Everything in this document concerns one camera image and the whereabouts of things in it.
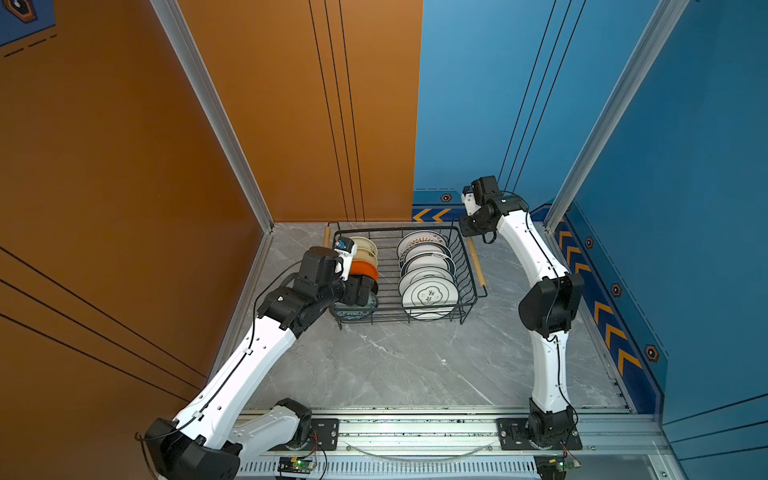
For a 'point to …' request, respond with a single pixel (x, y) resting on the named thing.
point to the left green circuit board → (296, 465)
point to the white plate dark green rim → (428, 259)
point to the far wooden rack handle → (327, 236)
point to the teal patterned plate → (356, 312)
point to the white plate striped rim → (423, 247)
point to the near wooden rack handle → (477, 263)
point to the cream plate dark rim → (364, 243)
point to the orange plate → (362, 268)
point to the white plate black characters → (429, 290)
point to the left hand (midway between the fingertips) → (357, 275)
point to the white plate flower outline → (430, 311)
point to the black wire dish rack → (422, 276)
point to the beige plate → (362, 254)
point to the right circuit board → (553, 466)
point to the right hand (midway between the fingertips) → (464, 227)
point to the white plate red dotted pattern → (420, 237)
